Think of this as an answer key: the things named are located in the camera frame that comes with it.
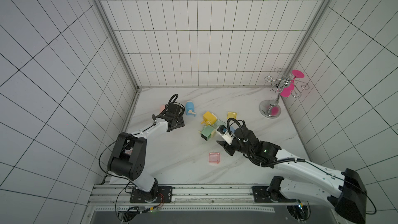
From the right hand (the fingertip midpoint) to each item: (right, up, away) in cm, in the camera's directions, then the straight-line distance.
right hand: (219, 133), depth 78 cm
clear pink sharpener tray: (-2, -15, +8) cm, 17 cm away
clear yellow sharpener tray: (+11, +7, +25) cm, 29 cm away
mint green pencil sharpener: (-6, -2, +11) cm, 13 cm away
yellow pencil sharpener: (-4, +5, +20) cm, 21 cm away
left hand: (-27, +1, +15) cm, 31 cm away
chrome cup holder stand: (+38, +11, +27) cm, 48 cm away
